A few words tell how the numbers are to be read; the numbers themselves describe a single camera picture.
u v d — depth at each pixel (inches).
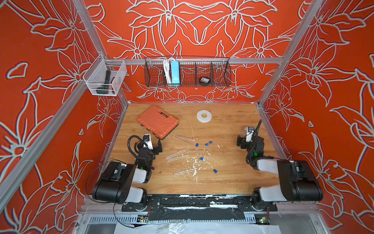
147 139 29.5
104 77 34.7
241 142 30.5
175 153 35.9
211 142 37.6
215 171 32.8
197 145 37.4
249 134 30.6
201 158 35.2
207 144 37.4
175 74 35.5
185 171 32.9
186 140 38.6
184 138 39.4
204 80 37.6
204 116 43.6
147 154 26.7
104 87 31.8
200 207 28.6
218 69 39.5
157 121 39.9
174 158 35.2
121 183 17.0
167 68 34.7
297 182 16.8
